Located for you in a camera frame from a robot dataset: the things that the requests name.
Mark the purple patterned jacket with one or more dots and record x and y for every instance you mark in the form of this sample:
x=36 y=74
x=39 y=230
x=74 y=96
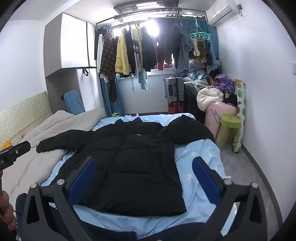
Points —
x=224 y=84

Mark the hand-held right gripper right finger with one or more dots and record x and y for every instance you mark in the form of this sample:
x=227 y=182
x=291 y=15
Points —
x=204 y=176

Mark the black hanger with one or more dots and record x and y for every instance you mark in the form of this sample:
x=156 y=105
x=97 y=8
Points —
x=85 y=71

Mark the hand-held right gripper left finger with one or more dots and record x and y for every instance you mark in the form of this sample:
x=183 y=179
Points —
x=81 y=180

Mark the green clip hanger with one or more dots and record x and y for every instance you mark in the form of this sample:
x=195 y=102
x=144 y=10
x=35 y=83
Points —
x=200 y=36

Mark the brown plush toy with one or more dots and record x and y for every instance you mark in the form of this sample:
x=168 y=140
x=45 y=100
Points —
x=238 y=81

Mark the red box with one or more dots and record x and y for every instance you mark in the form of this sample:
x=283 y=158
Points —
x=175 y=107

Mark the yellow fleece jacket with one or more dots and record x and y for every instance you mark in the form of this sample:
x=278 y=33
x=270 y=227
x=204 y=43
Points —
x=121 y=58

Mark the black hanging jacket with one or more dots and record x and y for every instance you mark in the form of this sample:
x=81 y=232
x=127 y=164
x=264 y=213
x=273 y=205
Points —
x=148 y=53

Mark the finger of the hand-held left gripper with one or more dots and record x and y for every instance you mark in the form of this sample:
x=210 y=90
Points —
x=22 y=146

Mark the pink bedding bag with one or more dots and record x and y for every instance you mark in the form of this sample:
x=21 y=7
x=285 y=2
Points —
x=215 y=113

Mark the green plastic stool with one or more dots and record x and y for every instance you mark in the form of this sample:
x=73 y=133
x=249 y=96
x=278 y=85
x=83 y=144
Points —
x=229 y=120

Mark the yellow cloth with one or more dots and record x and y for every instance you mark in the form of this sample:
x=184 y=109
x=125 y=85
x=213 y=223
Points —
x=5 y=145

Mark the cream quilted headboard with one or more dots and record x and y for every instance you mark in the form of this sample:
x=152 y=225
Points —
x=20 y=113

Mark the grey white wardrobe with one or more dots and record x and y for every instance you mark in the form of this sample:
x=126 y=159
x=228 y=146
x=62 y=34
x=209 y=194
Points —
x=67 y=41

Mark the blue denim hanging garment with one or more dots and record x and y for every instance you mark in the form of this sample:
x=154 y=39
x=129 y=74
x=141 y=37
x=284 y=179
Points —
x=183 y=53

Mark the dark red hanging garment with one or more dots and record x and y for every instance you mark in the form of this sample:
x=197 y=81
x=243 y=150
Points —
x=160 y=63

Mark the person's left hand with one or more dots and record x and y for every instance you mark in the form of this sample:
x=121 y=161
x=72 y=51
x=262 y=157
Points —
x=7 y=208

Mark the blue cushion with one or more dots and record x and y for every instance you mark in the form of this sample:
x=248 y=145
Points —
x=72 y=102

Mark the white wall socket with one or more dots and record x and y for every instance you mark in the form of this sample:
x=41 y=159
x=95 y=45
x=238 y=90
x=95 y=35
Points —
x=294 y=68

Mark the light blue printed bedsheet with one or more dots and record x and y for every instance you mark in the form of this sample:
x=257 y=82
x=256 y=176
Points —
x=198 y=148

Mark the long dark hanging coat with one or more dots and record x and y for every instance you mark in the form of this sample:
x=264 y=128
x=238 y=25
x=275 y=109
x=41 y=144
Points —
x=168 y=39

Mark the black bag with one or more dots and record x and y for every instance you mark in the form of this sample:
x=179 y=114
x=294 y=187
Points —
x=192 y=104

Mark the blue curtain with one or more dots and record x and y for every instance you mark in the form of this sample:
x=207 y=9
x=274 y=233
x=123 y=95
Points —
x=104 y=98
x=211 y=32

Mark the silver suitcase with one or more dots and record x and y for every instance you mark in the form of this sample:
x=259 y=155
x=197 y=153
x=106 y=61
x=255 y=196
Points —
x=173 y=90

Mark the white air conditioner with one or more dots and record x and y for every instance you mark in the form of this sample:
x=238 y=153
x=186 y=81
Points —
x=222 y=11

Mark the small green item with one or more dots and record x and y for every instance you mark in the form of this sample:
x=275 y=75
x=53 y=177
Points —
x=115 y=114

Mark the white hanging garment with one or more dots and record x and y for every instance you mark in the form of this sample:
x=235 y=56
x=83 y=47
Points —
x=100 y=51

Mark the white rolled duvet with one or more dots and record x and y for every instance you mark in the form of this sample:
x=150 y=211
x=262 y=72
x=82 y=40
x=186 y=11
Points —
x=208 y=97

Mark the ceiling clothes drying rack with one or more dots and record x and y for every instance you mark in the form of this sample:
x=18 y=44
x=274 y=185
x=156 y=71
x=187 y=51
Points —
x=129 y=9

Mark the black down jacket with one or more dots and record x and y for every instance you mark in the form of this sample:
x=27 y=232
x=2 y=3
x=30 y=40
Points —
x=138 y=162

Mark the beige blanket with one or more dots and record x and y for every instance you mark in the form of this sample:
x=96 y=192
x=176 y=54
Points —
x=34 y=166

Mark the light blue hanging garment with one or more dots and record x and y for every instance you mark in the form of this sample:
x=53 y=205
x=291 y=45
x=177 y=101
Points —
x=143 y=81

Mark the pile of mixed clothes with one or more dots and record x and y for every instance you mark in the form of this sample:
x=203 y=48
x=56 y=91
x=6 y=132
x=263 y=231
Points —
x=198 y=74

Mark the person's blue jeans legs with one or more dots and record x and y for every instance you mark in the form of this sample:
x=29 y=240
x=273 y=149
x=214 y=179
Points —
x=180 y=231

